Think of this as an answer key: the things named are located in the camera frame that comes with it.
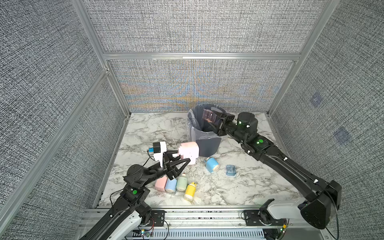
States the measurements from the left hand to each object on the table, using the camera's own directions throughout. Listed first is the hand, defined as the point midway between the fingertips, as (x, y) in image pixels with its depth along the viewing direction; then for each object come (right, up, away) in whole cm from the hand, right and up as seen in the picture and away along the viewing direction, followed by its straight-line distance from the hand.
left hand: (190, 157), depth 57 cm
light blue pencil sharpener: (-10, -19, +19) cm, 28 cm away
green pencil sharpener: (-4, -17, +20) cm, 27 cm away
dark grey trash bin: (+12, -1, +37) cm, 39 cm away
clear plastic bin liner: (+5, +11, +31) cm, 33 cm away
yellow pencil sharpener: (0, -22, +19) cm, 29 cm away
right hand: (+9, +19, +9) cm, 23 cm away
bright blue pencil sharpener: (+12, -10, +28) cm, 32 cm away
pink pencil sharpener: (-16, -18, +21) cm, 32 cm away
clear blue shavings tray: (+24, -15, +33) cm, 43 cm away
